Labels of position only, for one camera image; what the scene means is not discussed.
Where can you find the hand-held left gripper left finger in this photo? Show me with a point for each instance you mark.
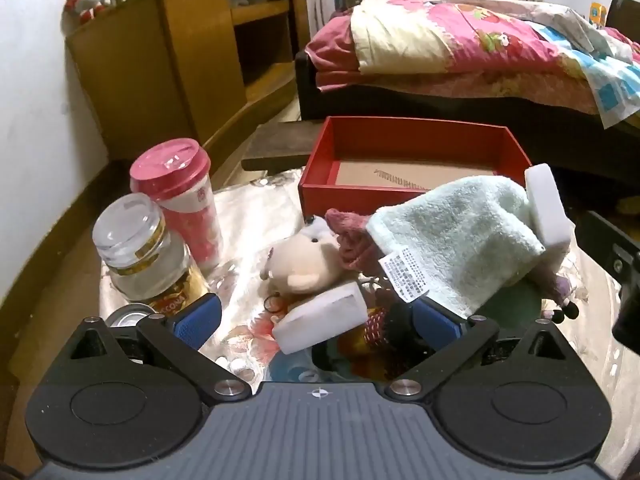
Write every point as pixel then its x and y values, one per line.
pixel 197 321

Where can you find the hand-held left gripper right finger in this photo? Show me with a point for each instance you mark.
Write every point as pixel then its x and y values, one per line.
pixel 436 326

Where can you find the pink pig plush toy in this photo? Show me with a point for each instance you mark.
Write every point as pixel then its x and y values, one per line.
pixel 510 310

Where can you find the light green towel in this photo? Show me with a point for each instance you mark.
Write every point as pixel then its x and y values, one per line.
pixel 460 230

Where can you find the white foam sponge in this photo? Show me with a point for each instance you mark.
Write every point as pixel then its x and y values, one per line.
pixel 547 205
pixel 320 317

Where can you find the beige plush animal toy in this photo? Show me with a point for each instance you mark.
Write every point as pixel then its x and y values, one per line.
pixel 295 260

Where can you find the pink knit sock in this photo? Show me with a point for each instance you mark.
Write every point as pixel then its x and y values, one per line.
pixel 350 245

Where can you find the red cardboard box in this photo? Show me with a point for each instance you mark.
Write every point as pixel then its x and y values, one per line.
pixel 400 132

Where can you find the dark red patterned cloth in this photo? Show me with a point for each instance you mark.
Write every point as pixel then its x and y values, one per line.
pixel 380 326

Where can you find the metal can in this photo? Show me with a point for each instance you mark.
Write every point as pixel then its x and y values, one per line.
pixel 130 316

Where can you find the clear glass jar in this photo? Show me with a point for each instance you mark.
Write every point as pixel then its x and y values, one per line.
pixel 140 260

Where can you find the pink lidded cup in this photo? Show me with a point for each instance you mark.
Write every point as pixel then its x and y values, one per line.
pixel 185 210

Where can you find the floral satin tablecloth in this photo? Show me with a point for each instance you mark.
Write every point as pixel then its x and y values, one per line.
pixel 250 205

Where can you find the blue patterned blanket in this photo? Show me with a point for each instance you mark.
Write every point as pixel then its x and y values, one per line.
pixel 610 85

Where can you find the dark wooden bench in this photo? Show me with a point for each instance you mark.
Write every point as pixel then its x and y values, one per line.
pixel 280 145

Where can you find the bed with pink quilt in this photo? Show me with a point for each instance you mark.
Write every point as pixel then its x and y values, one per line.
pixel 400 105

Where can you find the dark box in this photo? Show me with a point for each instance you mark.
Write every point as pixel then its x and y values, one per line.
pixel 625 15

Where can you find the yellow toy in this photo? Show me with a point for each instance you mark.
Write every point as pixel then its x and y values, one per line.
pixel 598 12

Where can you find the wooden cabinet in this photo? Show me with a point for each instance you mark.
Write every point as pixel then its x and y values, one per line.
pixel 150 60

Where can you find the pink floral quilt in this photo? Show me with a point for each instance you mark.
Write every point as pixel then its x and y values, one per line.
pixel 425 35

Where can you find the red white plush toy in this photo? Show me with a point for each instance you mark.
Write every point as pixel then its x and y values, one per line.
pixel 85 0

